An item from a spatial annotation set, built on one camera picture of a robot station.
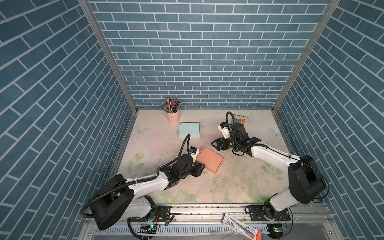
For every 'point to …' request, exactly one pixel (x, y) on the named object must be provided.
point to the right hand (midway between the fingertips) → (214, 140)
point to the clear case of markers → (239, 119)
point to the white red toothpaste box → (242, 227)
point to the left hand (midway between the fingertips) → (202, 165)
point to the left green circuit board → (149, 229)
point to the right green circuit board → (275, 230)
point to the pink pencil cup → (173, 118)
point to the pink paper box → (212, 161)
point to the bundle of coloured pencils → (171, 105)
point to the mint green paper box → (186, 128)
